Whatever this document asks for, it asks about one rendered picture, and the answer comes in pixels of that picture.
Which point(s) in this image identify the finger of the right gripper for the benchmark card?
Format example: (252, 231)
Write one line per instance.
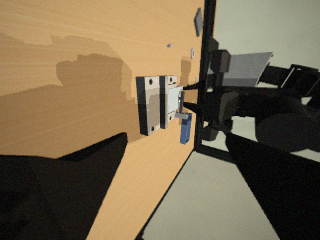
(196, 108)
(200, 85)

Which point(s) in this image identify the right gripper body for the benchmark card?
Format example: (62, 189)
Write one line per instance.
(220, 62)

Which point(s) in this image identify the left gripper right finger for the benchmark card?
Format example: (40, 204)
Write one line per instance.
(286, 186)

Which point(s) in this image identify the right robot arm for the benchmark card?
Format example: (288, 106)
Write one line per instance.
(280, 122)

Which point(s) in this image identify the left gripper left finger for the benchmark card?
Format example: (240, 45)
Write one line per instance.
(71, 188)

